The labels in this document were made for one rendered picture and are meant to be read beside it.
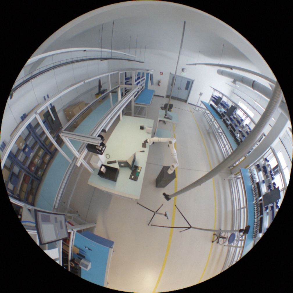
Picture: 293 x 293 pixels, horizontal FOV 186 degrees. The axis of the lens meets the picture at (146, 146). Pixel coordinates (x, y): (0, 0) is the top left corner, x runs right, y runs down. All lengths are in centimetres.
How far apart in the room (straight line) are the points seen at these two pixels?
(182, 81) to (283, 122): 658
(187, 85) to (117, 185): 745
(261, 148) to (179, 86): 646
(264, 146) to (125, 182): 428
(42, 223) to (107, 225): 188
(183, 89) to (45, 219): 819
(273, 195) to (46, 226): 384
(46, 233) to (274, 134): 486
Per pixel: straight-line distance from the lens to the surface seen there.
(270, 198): 324
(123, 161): 138
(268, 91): 340
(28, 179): 435
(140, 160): 161
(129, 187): 144
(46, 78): 478
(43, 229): 99
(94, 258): 197
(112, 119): 96
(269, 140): 402
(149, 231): 251
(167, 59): 727
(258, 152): 409
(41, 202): 266
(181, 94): 772
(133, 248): 267
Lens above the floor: 240
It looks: 51 degrees down
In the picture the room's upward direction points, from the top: 8 degrees clockwise
